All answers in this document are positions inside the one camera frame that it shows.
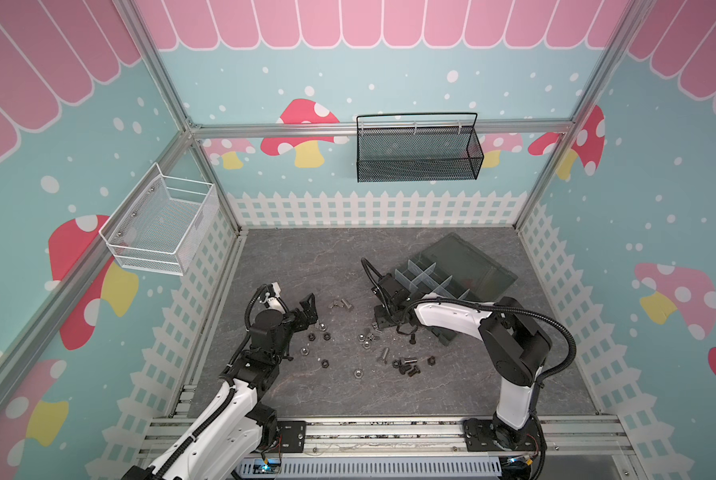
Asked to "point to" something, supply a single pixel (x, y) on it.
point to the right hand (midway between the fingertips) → (380, 315)
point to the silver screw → (385, 353)
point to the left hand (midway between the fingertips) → (301, 304)
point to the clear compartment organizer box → (454, 268)
